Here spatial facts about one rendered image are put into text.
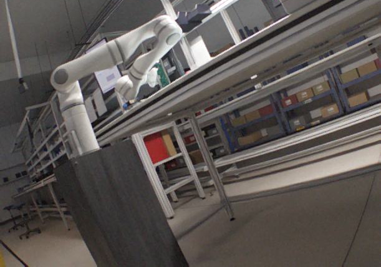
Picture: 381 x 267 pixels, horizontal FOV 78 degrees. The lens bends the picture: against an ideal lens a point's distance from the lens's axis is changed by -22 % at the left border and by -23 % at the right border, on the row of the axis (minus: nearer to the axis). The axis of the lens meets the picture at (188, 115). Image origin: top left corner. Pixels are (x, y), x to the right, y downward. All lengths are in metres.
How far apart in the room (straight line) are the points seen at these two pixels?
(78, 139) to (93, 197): 0.22
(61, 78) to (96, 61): 0.14
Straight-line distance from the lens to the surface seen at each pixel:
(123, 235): 0.91
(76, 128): 0.98
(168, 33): 1.04
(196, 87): 1.09
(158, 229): 0.98
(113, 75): 2.83
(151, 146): 3.28
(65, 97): 1.07
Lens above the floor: 0.80
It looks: 3 degrees up
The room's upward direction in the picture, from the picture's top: 22 degrees counter-clockwise
